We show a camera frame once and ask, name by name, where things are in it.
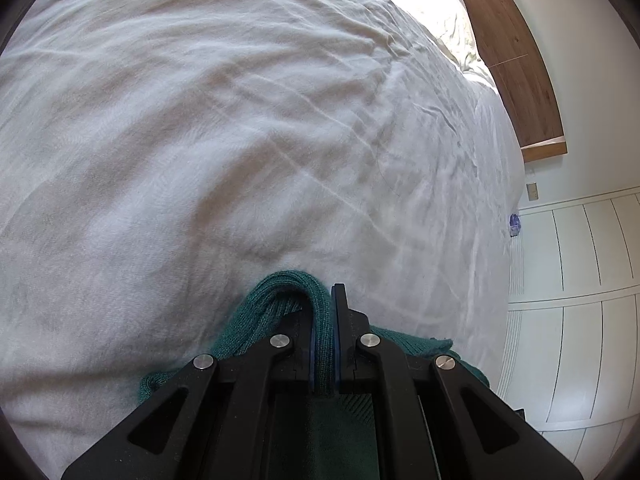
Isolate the green knitted sweater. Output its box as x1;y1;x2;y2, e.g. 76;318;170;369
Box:
137;270;491;480

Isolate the white panelled wardrobe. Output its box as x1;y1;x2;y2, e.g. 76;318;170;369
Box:
492;195;640;461

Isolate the wooden headboard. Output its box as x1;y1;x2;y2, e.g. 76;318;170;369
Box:
435;0;568;163

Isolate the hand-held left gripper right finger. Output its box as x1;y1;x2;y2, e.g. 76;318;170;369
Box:
331;283;584;480

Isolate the bed with white sheet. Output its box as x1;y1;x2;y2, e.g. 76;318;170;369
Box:
0;0;526;480

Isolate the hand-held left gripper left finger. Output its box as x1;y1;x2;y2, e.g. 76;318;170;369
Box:
60;309;317;480

